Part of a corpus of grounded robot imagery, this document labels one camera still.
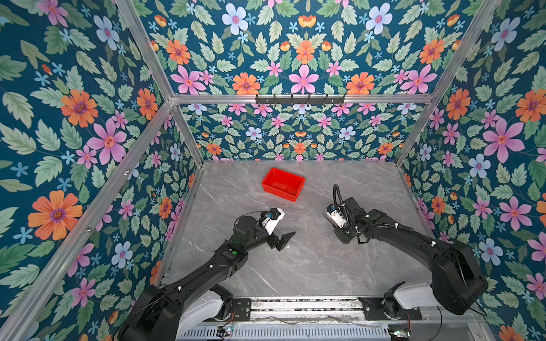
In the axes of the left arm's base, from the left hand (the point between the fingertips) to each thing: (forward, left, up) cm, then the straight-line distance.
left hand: (288, 223), depth 78 cm
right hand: (+1, -24, -10) cm, 26 cm away
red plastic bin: (+29, 0, -13) cm, 32 cm away
